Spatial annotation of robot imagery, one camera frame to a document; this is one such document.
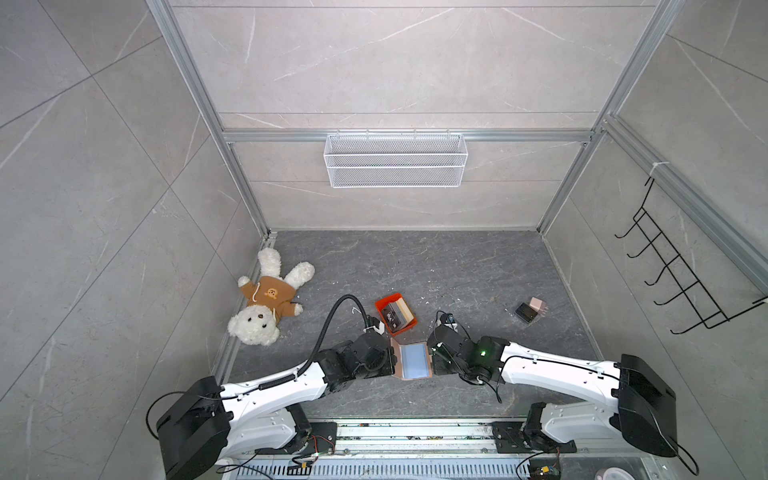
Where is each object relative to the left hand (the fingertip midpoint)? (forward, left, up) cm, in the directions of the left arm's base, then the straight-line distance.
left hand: (400, 354), depth 80 cm
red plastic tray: (+20, +5, -7) cm, 22 cm away
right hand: (0, -10, -3) cm, 10 cm away
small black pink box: (+15, -43, -6) cm, 46 cm away
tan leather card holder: (0, -4, -5) cm, 6 cm away
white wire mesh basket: (+59, -1, +22) cm, 63 cm away
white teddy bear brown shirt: (+20, +40, 0) cm, 45 cm away
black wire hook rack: (-5, -61, +27) cm, 67 cm away
